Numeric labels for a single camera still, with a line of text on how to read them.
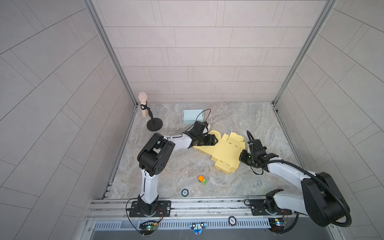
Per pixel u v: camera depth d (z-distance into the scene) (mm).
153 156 503
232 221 680
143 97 842
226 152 957
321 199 407
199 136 801
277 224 674
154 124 1028
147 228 649
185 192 756
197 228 653
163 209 704
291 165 520
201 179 778
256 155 676
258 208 706
